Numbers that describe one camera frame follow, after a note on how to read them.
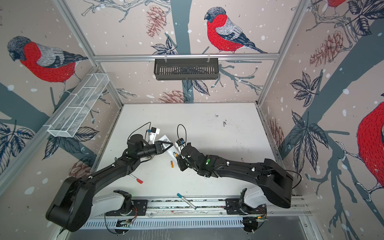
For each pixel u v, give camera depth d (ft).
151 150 2.39
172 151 2.60
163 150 2.45
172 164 2.91
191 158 1.91
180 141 2.25
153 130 2.54
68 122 2.34
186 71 3.50
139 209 2.40
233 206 2.39
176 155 2.61
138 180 2.71
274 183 1.37
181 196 2.53
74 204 1.34
